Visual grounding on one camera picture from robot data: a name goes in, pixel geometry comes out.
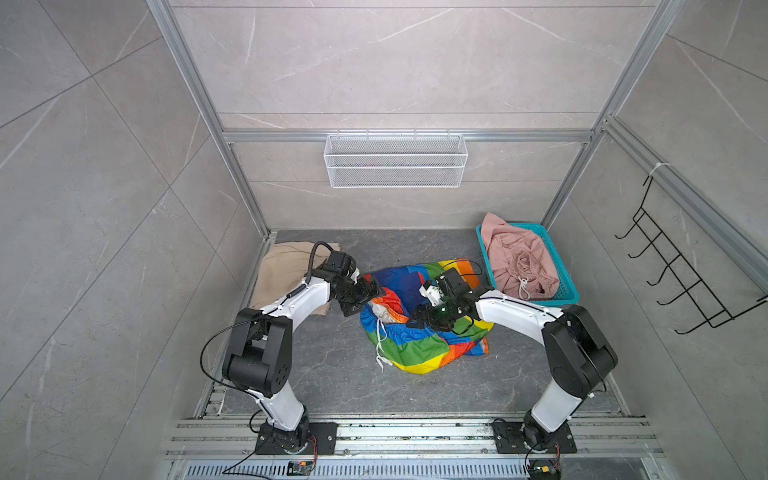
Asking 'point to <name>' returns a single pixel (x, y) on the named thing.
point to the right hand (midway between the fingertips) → (416, 322)
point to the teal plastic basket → (568, 293)
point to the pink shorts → (521, 266)
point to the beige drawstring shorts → (284, 264)
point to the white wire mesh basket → (401, 161)
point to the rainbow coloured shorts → (425, 349)
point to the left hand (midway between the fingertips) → (376, 293)
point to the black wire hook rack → (711, 307)
